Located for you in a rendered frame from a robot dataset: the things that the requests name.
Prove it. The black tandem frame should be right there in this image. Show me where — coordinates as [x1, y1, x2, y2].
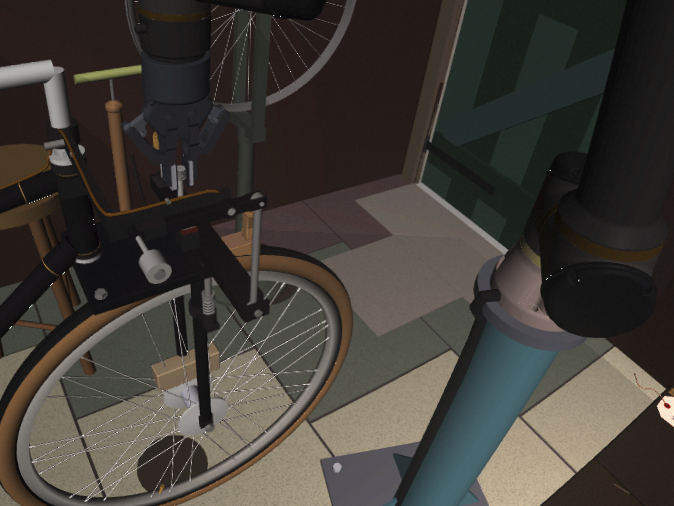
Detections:
[0, 123, 220, 430]

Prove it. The tan wooden tray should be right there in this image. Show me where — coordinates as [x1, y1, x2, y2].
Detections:
[219, 233, 260, 260]

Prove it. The tan tyre front wheel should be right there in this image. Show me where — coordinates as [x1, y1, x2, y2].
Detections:
[0, 244, 355, 506]

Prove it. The black lever bar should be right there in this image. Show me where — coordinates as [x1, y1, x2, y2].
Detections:
[157, 191, 269, 220]

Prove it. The black brake bracket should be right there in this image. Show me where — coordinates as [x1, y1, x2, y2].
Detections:
[72, 192, 271, 322]

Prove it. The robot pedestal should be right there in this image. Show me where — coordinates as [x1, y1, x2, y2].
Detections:
[321, 292, 560, 506]

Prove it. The teal door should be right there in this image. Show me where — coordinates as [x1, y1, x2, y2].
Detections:
[402, 0, 631, 255]

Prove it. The dark brown table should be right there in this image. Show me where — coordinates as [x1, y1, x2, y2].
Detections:
[541, 404, 674, 506]

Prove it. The grey brake rod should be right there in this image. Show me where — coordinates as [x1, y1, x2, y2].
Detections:
[248, 193, 263, 312]

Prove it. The wooden pump with green handle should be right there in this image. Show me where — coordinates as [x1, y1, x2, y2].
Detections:
[73, 64, 144, 213]

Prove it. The white handlebar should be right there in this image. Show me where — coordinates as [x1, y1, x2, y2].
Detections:
[0, 59, 73, 131]

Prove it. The tan wooden block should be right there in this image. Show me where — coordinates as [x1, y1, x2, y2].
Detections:
[151, 343, 221, 392]

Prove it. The green wheel stand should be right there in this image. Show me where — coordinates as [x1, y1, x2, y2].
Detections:
[230, 9, 271, 199]

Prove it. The spoked spare wheel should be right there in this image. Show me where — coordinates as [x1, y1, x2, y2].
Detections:
[209, 0, 361, 111]

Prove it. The round wooden stool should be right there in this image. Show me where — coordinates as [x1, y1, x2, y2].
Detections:
[0, 143, 99, 377]

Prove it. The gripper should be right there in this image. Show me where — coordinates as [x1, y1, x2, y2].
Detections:
[122, 52, 231, 187]

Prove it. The white paper tag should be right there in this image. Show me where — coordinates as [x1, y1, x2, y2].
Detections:
[632, 371, 674, 429]

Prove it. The white clamp knob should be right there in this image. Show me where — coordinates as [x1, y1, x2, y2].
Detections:
[135, 235, 173, 285]

